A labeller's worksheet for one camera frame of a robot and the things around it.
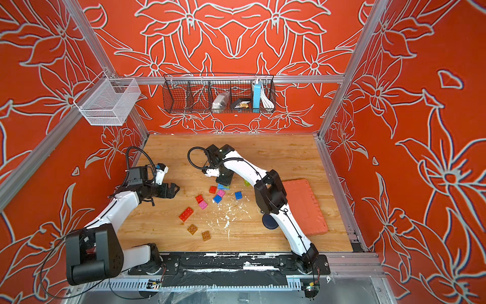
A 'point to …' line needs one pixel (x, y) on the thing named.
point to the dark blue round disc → (269, 222)
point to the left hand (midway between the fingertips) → (169, 185)
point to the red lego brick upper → (212, 189)
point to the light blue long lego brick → (222, 187)
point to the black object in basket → (242, 104)
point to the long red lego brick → (186, 214)
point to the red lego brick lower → (199, 198)
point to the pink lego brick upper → (221, 192)
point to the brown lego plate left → (192, 229)
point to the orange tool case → (302, 199)
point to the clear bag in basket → (221, 101)
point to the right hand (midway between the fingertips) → (223, 179)
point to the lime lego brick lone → (247, 183)
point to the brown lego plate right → (205, 235)
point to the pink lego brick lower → (203, 205)
